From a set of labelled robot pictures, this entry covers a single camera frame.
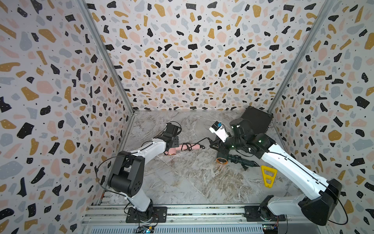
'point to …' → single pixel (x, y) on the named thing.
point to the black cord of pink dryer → (187, 146)
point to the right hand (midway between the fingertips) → (212, 144)
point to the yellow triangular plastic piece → (267, 176)
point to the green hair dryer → (224, 157)
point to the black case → (260, 120)
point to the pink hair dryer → (173, 151)
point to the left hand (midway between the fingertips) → (172, 140)
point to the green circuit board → (145, 229)
